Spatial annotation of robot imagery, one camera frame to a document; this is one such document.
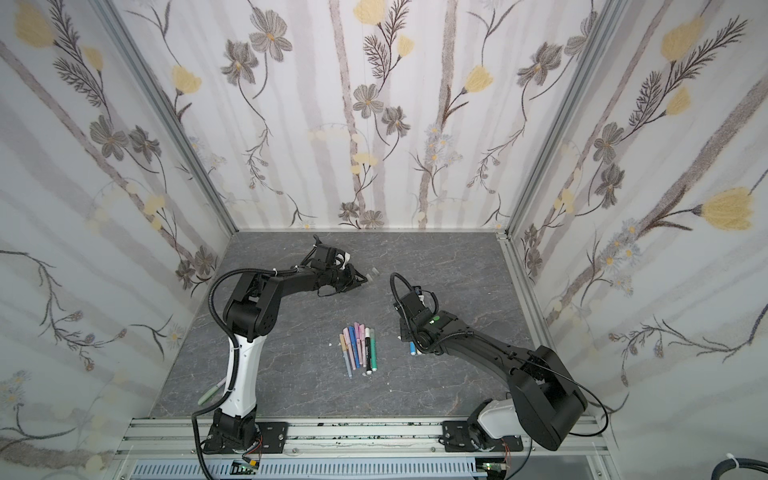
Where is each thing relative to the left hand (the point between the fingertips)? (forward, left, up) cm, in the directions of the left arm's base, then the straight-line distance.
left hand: (364, 271), depth 103 cm
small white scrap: (-25, +10, -4) cm, 27 cm away
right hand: (-21, -13, +5) cm, 25 cm away
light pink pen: (-27, +4, -3) cm, 27 cm away
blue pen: (-25, +3, -3) cm, 25 cm away
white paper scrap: (-24, -11, -2) cm, 26 cm away
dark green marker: (-28, -3, -2) cm, 28 cm away
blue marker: (-28, -15, -2) cm, 32 cm away
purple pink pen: (-23, +2, -2) cm, 23 cm away
